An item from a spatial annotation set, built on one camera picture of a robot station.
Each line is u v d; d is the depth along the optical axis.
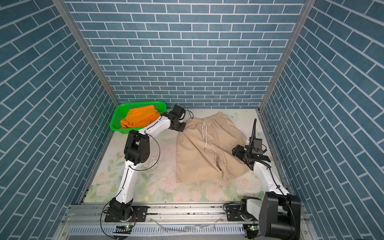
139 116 1.12
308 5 0.71
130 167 0.59
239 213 0.73
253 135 0.72
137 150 0.61
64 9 0.71
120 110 1.11
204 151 0.95
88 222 0.74
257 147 0.67
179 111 0.88
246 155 0.65
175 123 0.82
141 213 0.73
